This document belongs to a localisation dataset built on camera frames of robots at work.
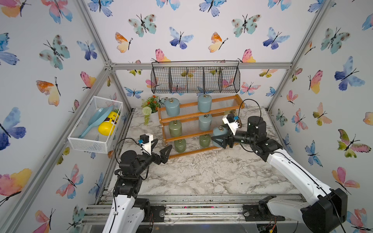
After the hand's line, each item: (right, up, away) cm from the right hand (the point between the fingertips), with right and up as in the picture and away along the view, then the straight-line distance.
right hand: (216, 131), depth 70 cm
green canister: (-21, +1, +11) cm, 24 cm away
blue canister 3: (+1, 0, -3) cm, 3 cm away
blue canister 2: (-5, +15, +5) cm, 16 cm away
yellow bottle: (-52, +1, -1) cm, 52 cm away
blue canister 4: (-4, +5, +14) cm, 16 cm away
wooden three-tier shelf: (-12, -1, +21) cm, 24 cm away
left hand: (-25, -5, +1) cm, 25 cm away
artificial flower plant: (-41, +14, +31) cm, 53 cm away
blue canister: (-21, +12, +4) cm, 25 cm away
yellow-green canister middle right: (+10, +11, +14) cm, 20 cm away
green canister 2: (-19, -10, +20) cm, 30 cm away
